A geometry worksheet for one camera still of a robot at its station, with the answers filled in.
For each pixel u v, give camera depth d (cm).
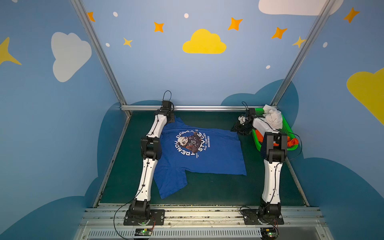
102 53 85
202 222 73
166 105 95
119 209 69
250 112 91
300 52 86
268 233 71
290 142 91
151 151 73
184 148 101
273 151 64
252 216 74
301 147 85
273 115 104
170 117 107
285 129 104
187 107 134
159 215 75
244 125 96
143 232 71
